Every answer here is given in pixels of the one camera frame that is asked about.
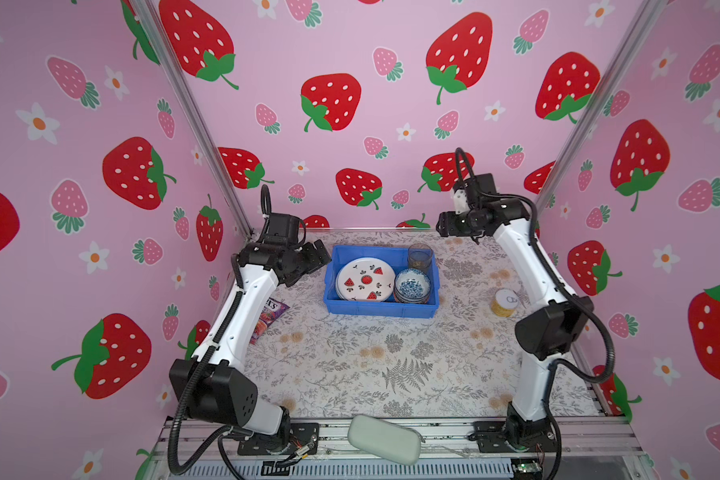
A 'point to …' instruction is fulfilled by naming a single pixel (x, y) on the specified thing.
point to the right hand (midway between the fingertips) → (448, 223)
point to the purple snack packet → (272, 310)
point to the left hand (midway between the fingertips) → (319, 260)
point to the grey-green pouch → (385, 439)
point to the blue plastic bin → (398, 258)
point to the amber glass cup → (420, 255)
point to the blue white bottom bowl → (412, 286)
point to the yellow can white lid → (504, 302)
